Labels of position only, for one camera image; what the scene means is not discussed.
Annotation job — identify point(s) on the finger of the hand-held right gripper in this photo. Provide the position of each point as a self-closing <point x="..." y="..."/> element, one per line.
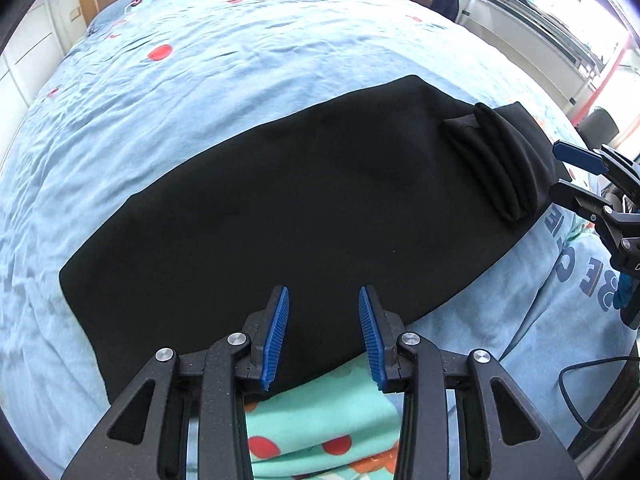
<point x="577" y="156"/>
<point x="575" y="199"/>

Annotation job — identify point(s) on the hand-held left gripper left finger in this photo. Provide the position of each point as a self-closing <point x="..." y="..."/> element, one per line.
<point x="277" y="335"/>

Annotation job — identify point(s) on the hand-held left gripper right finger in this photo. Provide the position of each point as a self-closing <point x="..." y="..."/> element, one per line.
<point x="370" y="335"/>

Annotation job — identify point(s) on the black pants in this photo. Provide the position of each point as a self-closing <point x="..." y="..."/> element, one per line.
<point x="250" y="210"/>

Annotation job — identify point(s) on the black chair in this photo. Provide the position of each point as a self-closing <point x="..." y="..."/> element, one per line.
<point x="601" y="127"/>

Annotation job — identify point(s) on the red metal pole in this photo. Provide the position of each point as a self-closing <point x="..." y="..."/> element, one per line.
<point x="602" y="85"/>

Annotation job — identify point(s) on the long glass desk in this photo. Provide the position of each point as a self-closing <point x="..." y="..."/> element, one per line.
<point x="525" y="15"/>

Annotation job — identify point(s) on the black bag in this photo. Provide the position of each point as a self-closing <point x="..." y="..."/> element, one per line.
<point x="446" y="2"/>

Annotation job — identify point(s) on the white wardrobe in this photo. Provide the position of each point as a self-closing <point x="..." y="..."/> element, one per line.
<point x="30" y="45"/>

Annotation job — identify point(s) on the beige wall switch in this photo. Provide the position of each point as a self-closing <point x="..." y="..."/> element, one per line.
<point x="75" y="13"/>

